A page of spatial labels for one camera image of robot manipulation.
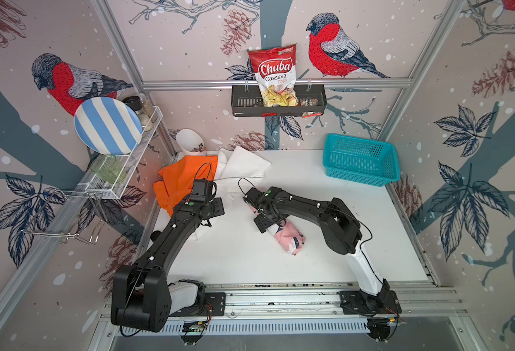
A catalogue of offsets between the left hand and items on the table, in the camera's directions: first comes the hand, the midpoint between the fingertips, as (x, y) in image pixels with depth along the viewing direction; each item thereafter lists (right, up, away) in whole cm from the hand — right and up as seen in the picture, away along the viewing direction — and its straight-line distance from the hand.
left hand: (219, 201), depth 86 cm
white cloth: (+3, +15, +25) cm, 30 cm away
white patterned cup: (-22, +28, +30) cm, 47 cm away
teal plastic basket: (+74, +18, +31) cm, 82 cm away
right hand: (+21, -10, +8) cm, 25 cm away
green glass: (-33, +14, -17) cm, 39 cm away
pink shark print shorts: (+28, -13, -3) cm, 31 cm away
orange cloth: (-25, +8, +20) cm, 33 cm away
